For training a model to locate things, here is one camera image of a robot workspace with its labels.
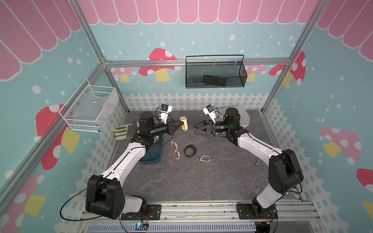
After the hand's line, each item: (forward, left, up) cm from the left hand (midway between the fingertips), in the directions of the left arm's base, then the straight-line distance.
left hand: (184, 125), depth 75 cm
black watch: (+1, -5, -24) cm, 25 cm away
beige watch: (-3, 0, +2) cm, 4 cm away
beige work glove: (+15, +45, -27) cm, 55 cm away
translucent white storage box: (+21, -40, -15) cm, 48 cm away
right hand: (-4, -6, +1) cm, 7 cm away
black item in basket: (+31, -17, +6) cm, 36 cm away
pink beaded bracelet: (-5, +4, -27) cm, 28 cm away
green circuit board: (-42, +22, -31) cm, 56 cm away
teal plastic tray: (-6, +19, -22) cm, 30 cm away
